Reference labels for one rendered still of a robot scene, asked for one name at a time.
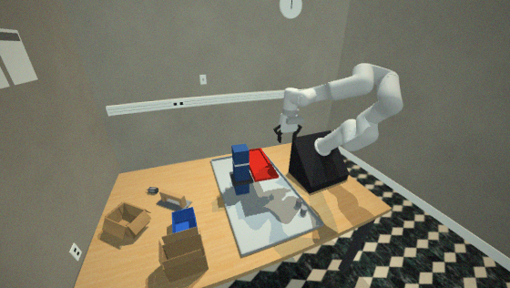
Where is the blue open bin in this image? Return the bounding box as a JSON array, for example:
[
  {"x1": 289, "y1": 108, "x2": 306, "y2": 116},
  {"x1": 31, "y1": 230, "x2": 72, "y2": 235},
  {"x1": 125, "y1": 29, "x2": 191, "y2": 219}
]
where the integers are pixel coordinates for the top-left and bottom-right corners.
[{"x1": 171, "y1": 207, "x2": 198, "y2": 233}]

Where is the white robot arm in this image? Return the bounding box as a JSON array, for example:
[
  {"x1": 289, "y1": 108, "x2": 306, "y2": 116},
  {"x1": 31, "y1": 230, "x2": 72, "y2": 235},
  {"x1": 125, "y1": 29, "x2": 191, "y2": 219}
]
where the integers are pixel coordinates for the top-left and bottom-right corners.
[{"x1": 282, "y1": 64, "x2": 403, "y2": 156}]

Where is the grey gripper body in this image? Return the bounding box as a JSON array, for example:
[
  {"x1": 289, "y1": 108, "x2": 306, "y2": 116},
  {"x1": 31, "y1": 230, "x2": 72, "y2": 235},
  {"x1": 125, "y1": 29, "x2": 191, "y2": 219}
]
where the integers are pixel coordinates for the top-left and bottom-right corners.
[{"x1": 279, "y1": 114, "x2": 298, "y2": 133}]

